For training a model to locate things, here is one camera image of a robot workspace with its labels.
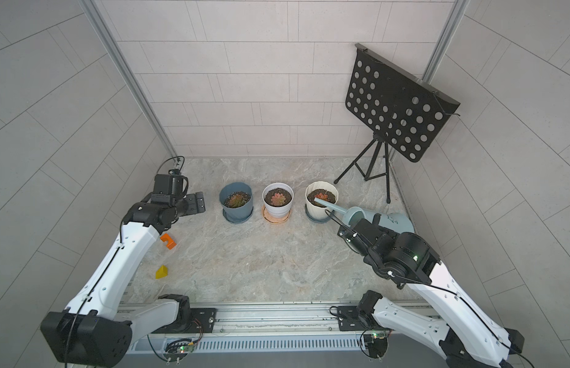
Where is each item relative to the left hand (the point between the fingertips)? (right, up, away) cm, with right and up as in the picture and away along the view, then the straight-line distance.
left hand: (194, 197), depth 79 cm
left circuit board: (+1, -43, -13) cm, 45 cm away
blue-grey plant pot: (+11, -2, +12) cm, 17 cm away
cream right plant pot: (+43, -7, +10) cm, 45 cm away
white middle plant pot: (+28, -1, +12) cm, 31 cm away
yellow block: (-10, -25, -2) cm, 27 cm away
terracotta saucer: (+23, -10, +16) cm, 30 cm away
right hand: (+60, -10, -14) cm, 62 cm away
